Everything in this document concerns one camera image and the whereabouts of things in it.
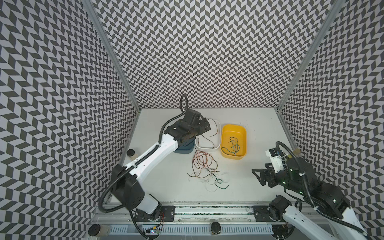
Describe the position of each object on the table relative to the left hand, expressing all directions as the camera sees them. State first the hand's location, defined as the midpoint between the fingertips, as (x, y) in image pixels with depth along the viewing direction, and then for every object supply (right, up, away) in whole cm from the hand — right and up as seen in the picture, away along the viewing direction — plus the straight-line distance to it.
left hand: (204, 125), depth 78 cm
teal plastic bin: (-9, -8, -15) cm, 19 cm away
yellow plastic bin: (+26, -6, +29) cm, 40 cm away
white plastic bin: (+5, -11, +23) cm, 26 cm away
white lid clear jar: (-44, -43, -17) cm, 64 cm away
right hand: (+24, -19, -13) cm, 33 cm away
